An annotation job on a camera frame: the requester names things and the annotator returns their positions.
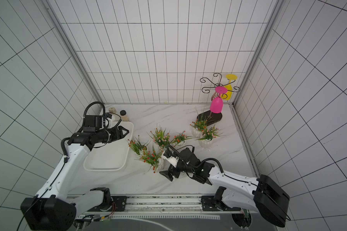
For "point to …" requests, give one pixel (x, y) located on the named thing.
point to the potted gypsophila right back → (198, 126)
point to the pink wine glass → (216, 104)
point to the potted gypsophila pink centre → (160, 137)
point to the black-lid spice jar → (124, 116)
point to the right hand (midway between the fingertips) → (164, 159)
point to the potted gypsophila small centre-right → (179, 139)
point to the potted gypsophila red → (135, 144)
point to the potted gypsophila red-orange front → (153, 158)
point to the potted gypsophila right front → (206, 141)
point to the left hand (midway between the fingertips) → (123, 135)
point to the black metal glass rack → (217, 81)
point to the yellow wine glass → (228, 96)
